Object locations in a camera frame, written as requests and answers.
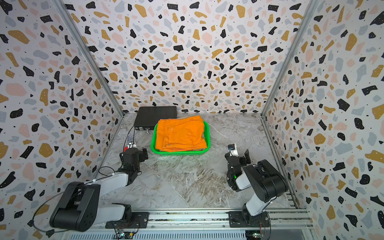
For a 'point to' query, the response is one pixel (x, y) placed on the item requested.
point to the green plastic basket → (192, 152)
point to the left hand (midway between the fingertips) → (136, 149)
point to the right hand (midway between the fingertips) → (242, 151)
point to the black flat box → (148, 116)
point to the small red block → (125, 148)
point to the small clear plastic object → (129, 138)
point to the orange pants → (183, 133)
